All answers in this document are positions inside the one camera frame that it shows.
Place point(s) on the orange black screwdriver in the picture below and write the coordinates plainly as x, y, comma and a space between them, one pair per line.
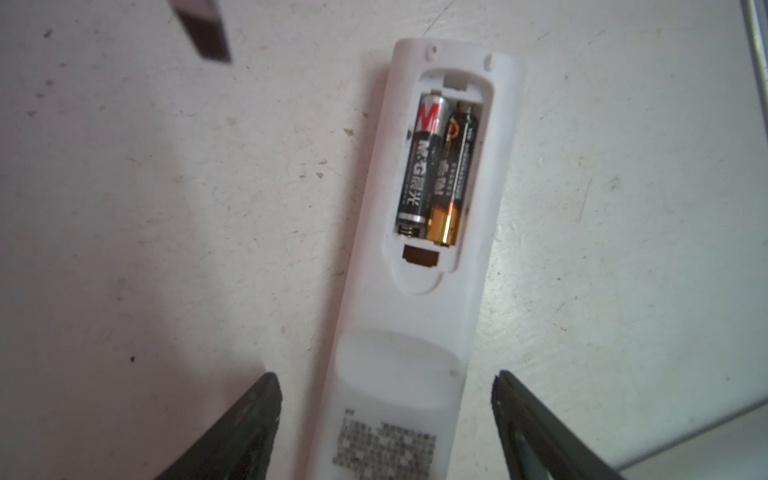
203, 23

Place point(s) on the white remote control with batteries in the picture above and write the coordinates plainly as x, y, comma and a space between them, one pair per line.
410, 307

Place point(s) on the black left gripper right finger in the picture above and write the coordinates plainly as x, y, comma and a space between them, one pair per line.
535, 443

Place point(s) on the black red M&G battery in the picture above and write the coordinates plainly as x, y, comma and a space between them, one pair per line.
426, 145

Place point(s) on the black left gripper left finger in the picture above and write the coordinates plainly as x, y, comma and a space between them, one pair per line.
240, 443

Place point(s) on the black gold battery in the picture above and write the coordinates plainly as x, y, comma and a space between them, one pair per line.
452, 175

